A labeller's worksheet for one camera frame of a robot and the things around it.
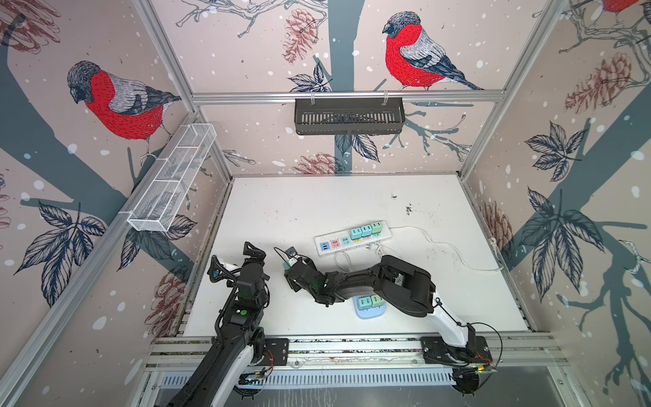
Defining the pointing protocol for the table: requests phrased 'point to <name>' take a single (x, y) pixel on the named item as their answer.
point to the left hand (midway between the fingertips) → (243, 250)
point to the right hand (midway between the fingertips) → (290, 270)
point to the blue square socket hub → (372, 313)
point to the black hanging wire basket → (349, 116)
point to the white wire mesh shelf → (160, 200)
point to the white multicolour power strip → (333, 243)
